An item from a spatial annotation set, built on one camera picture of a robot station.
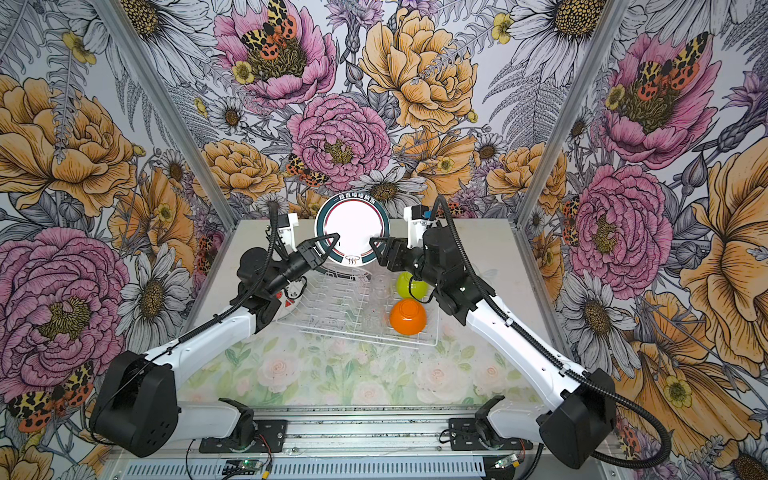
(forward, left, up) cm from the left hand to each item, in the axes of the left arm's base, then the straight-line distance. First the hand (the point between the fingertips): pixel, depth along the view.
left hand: (342, 243), depth 74 cm
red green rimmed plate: (+10, +9, -25) cm, 28 cm away
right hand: (-3, -9, +1) cm, 9 cm away
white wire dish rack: (-1, -2, -29) cm, 29 cm away
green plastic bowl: (-13, -15, +1) cm, 20 cm away
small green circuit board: (-41, +22, -31) cm, 56 cm away
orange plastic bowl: (-7, -17, -25) cm, 31 cm away
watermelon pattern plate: (-13, +12, -6) cm, 19 cm away
